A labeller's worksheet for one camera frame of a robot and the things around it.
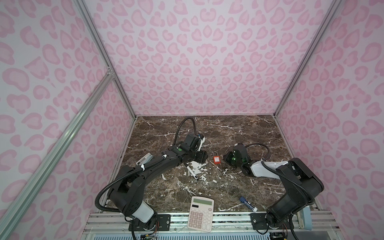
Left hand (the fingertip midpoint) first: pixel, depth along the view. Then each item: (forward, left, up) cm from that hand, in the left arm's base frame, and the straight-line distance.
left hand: (205, 153), depth 84 cm
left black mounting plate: (-32, +22, -12) cm, 40 cm away
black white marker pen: (-7, +8, -12) cm, 16 cm away
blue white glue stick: (-25, -21, -10) cm, 34 cm away
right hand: (+3, -11, -8) cm, 14 cm away
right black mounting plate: (-32, -25, -12) cm, 42 cm away
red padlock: (+2, -8, -11) cm, 14 cm away
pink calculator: (-28, +4, -10) cm, 30 cm away
